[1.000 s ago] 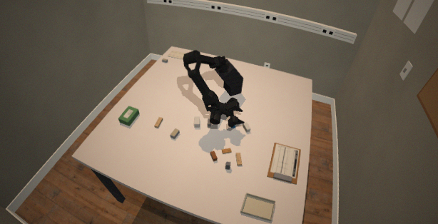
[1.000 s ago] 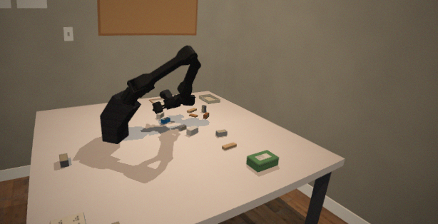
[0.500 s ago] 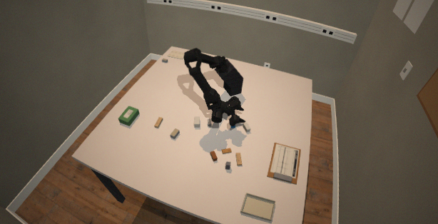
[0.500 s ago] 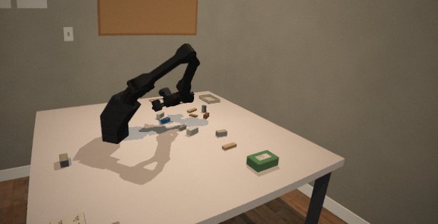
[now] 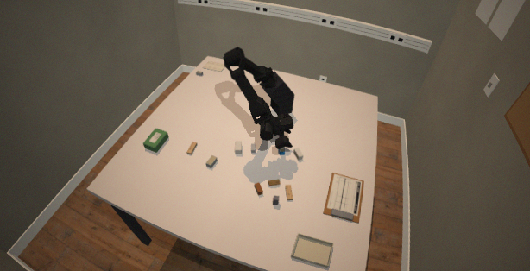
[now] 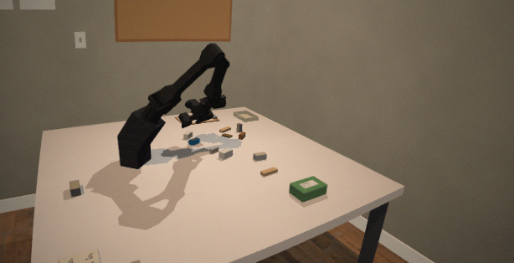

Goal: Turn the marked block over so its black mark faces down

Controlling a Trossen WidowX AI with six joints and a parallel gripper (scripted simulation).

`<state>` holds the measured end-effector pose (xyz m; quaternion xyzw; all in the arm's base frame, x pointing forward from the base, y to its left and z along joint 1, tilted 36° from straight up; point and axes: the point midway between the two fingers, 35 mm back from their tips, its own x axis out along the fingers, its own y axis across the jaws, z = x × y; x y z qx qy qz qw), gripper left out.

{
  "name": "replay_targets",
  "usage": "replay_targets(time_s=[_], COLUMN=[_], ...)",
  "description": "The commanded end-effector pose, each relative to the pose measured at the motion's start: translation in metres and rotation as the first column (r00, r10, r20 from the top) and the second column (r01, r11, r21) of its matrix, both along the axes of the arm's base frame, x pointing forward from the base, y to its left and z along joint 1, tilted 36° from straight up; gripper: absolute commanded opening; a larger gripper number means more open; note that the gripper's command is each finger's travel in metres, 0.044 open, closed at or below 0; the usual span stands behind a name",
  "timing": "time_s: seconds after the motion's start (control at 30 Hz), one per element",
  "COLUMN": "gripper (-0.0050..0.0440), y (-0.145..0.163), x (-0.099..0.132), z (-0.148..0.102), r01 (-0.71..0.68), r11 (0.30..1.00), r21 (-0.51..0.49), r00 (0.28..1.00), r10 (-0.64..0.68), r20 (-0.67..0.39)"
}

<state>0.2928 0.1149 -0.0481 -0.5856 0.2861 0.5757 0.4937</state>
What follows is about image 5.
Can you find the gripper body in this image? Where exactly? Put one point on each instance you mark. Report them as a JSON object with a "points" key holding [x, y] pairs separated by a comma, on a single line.
{"points": [[282, 141]]}

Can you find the green box with white label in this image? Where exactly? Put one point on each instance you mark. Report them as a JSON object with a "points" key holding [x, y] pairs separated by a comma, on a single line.
{"points": [[155, 140]]}

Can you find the shallow beige rectangular tray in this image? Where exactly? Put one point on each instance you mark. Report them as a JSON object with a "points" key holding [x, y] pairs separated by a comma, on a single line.
{"points": [[313, 250]]}

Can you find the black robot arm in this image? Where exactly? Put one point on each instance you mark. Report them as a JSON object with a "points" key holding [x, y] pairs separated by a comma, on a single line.
{"points": [[257, 106]]}

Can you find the brown clipboard with white paper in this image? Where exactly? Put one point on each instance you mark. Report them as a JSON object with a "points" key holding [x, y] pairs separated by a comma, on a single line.
{"points": [[344, 198]]}

